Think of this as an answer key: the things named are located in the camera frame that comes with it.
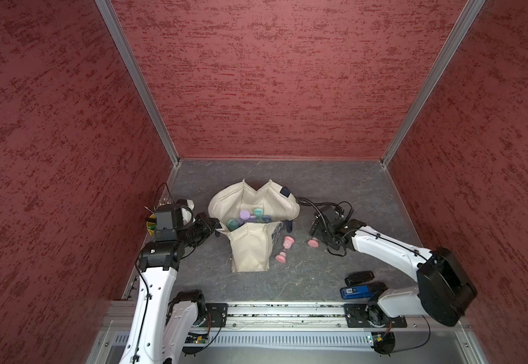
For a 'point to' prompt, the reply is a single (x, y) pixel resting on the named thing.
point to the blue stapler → (356, 292)
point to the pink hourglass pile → (287, 243)
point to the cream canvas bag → (251, 243)
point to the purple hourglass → (244, 214)
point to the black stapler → (359, 277)
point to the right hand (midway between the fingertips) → (318, 237)
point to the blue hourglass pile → (266, 219)
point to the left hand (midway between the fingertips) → (219, 226)
